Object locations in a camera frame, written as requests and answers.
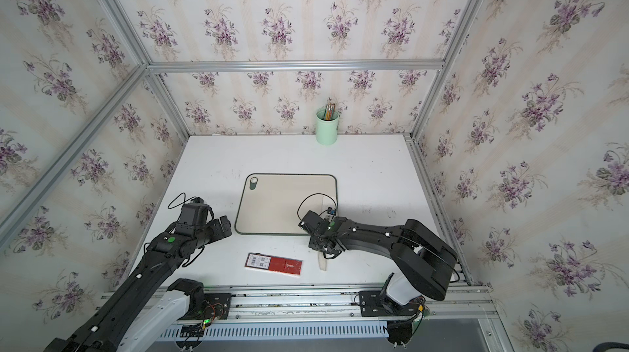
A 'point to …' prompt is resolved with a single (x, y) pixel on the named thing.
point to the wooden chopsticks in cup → (329, 110)
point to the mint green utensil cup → (327, 130)
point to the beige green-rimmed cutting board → (274, 203)
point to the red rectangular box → (286, 266)
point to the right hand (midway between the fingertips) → (319, 245)
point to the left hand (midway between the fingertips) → (222, 228)
